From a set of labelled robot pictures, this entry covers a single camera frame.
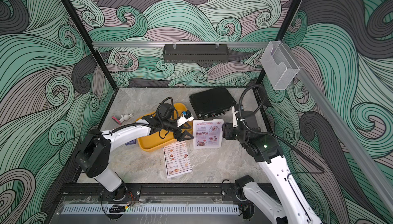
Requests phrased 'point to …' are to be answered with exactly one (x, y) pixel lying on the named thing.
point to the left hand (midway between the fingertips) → (191, 129)
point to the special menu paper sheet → (208, 133)
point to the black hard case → (212, 103)
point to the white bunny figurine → (126, 117)
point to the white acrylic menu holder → (194, 145)
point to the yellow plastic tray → (162, 138)
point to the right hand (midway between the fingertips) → (227, 126)
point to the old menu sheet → (177, 159)
